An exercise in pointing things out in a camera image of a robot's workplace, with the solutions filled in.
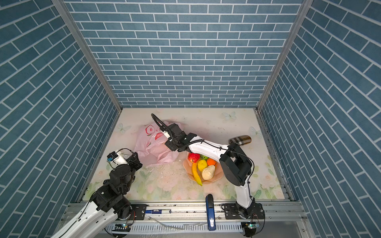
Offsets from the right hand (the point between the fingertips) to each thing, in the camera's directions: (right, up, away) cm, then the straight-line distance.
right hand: (172, 138), depth 89 cm
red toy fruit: (+13, -10, -6) cm, 17 cm away
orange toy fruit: (+23, -13, -4) cm, 27 cm away
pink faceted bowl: (+9, -16, -2) cm, 19 cm away
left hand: (-13, -6, -12) cm, 19 cm away
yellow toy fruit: (+18, -14, -4) cm, 23 cm away
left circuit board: (-21, -42, -17) cm, 50 cm away
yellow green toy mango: (+13, -18, -6) cm, 23 cm away
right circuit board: (+42, -40, -18) cm, 61 cm away
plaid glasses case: (+44, -2, +10) cm, 45 cm away
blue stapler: (+21, -29, -15) cm, 39 cm away
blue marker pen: (-5, -35, -15) cm, 38 cm away
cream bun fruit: (+21, -17, -10) cm, 29 cm away
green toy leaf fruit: (+19, -11, -2) cm, 22 cm away
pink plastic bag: (-13, -3, -3) cm, 13 cm away
